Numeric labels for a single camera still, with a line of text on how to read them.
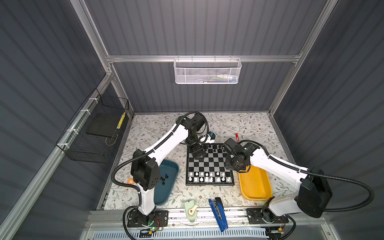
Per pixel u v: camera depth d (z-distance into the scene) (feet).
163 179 2.84
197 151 2.30
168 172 2.99
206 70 4.05
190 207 2.35
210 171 2.89
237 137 3.45
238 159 1.92
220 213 2.45
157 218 2.38
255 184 2.77
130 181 1.77
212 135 2.41
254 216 2.40
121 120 2.62
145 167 1.54
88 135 2.36
